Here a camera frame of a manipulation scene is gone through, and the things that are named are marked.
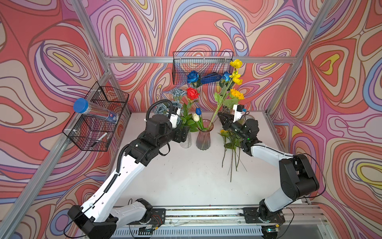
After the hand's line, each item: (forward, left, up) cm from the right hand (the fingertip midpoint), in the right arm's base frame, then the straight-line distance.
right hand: (217, 116), depth 82 cm
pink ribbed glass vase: (0, +7, -9) cm, 11 cm away
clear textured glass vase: (-3, +17, -21) cm, 27 cm away
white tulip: (-4, +12, +3) cm, 13 cm away
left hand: (-12, +18, +8) cm, 23 cm away
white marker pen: (-13, +61, 0) cm, 63 cm away
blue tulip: (+2, +11, +3) cm, 11 cm away
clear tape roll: (+21, -29, -23) cm, 42 cm away
